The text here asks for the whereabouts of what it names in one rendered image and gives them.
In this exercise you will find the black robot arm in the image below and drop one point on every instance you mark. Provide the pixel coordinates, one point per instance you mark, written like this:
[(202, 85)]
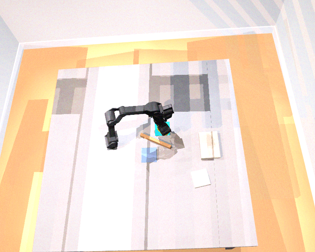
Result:
[(154, 109)]

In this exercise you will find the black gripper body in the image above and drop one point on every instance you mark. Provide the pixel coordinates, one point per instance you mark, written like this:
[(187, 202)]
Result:
[(164, 129)]

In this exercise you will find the tan wooden bar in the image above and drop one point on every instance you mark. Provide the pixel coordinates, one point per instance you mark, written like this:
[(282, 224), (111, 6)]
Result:
[(155, 140)]

